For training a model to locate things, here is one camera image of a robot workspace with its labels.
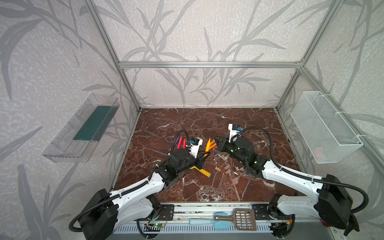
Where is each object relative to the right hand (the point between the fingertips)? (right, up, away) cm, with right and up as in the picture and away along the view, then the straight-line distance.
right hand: (214, 132), depth 76 cm
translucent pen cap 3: (+13, -27, +8) cm, 31 cm away
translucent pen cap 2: (+9, -22, +13) cm, 27 cm away
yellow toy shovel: (-4, -24, +9) cm, 26 cm away
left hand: (-2, -9, -1) cm, 9 cm away
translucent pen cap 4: (+12, -28, +7) cm, 32 cm away
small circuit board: (-27, -44, -6) cm, 52 cm away
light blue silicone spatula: (+2, -44, -5) cm, 44 cm away
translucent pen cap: (+3, -23, +12) cm, 26 cm away
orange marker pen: (-3, -6, -2) cm, 7 cm away
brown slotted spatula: (+14, -42, -4) cm, 45 cm away
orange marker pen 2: (-5, -11, -2) cm, 12 cm away
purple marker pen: (-24, -8, +23) cm, 34 cm away
